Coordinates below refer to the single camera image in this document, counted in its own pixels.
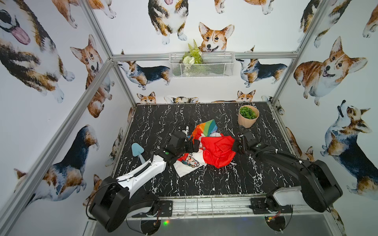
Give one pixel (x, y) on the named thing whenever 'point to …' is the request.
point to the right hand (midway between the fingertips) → (231, 144)
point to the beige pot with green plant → (247, 115)
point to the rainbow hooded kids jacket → (215, 149)
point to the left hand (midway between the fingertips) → (195, 139)
